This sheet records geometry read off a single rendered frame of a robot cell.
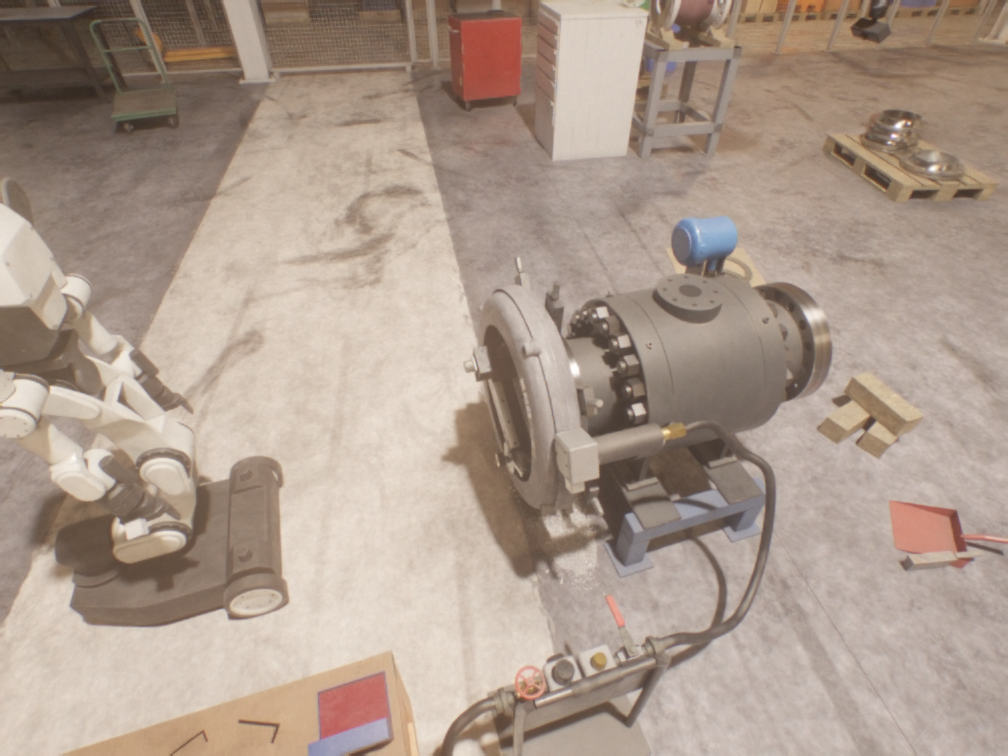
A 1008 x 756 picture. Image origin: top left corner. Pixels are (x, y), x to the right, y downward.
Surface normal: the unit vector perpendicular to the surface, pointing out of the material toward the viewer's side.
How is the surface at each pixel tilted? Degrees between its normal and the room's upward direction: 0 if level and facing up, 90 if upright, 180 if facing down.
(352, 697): 0
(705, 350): 39
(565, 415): 53
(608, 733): 0
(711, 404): 72
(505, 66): 90
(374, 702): 0
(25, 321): 98
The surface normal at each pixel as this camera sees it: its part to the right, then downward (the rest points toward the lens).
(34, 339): 0.89, 0.39
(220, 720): 0.00, -0.73
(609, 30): 0.19, 0.67
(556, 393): 0.19, -0.07
